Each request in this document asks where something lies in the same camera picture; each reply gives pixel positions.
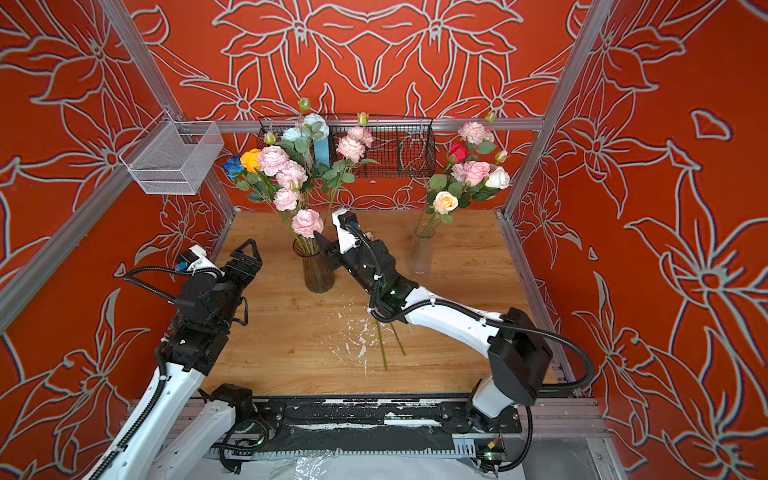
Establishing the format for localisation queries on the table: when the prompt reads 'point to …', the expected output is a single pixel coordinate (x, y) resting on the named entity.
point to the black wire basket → (401, 147)
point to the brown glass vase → (319, 276)
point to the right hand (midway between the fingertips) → (318, 227)
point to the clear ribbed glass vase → (422, 250)
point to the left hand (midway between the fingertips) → (245, 247)
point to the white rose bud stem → (382, 344)
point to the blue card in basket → (321, 150)
